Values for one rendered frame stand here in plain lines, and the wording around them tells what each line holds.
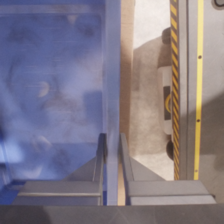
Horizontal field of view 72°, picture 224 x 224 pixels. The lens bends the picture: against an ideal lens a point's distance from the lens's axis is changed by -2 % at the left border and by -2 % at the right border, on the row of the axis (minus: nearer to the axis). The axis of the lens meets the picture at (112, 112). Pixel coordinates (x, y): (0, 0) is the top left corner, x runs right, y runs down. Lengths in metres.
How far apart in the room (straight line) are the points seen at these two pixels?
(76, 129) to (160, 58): 0.56
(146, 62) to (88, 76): 0.51
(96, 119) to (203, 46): 0.31
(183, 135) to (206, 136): 0.06
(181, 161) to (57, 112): 0.38
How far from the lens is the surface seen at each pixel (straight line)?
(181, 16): 0.43
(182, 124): 0.46
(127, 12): 0.24
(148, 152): 0.85
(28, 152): 0.30
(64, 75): 0.24
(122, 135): 0.16
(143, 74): 0.72
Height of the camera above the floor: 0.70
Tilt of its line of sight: 73 degrees down
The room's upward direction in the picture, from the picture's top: 178 degrees clockwise
